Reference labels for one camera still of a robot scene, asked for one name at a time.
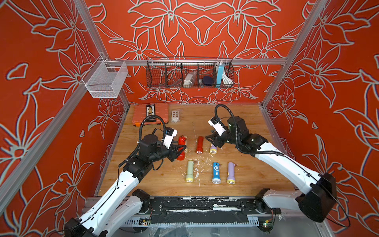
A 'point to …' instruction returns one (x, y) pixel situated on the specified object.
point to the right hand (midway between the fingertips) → (206, 134)
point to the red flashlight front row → (181, 141)
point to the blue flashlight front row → (216, 179)
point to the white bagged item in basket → (190, 80)
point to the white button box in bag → (175, 116)
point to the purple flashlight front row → (231, 178)
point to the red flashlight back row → (200, 145)
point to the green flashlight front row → (189, 177)
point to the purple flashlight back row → (213, 149)
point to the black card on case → (150, 109)
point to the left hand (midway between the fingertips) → (183, 144)
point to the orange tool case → (139, 114)
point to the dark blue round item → (208, 80)
